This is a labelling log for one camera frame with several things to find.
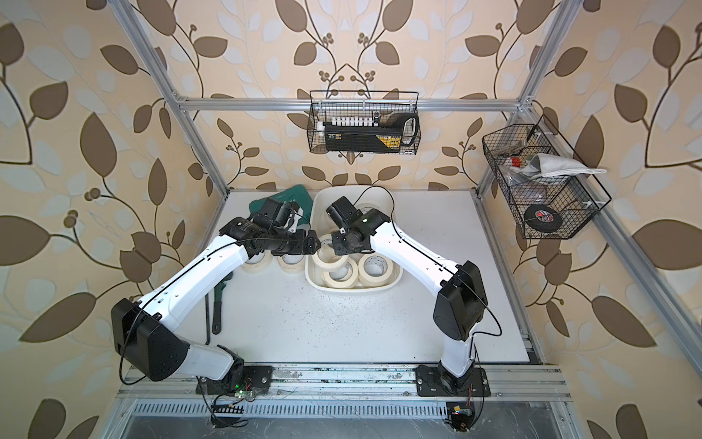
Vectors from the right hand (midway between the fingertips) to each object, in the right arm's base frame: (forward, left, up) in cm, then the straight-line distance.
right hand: (343, 245), depth 83 cm
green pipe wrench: (-16, +41, -15) cm, 46 cm away
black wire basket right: (+3, -58, +17) cm, 60 cm away
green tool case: (+35, +21, -12) cm, 42 cm away
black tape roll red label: (-3, -54, +13) cm, 56 cm away
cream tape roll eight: (+1, +19, -14) cm, 24 cm away
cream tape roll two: (-7, -14, -10) cm, 18 cm away
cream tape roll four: (-6, +7, 0) cm, 9 cm away
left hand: (-2, +9, +4) cm, 10 cm away
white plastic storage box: (+4, -7, +16) cm, 18 cm away
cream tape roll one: (-8, 0, -11) cm, 13 cm away
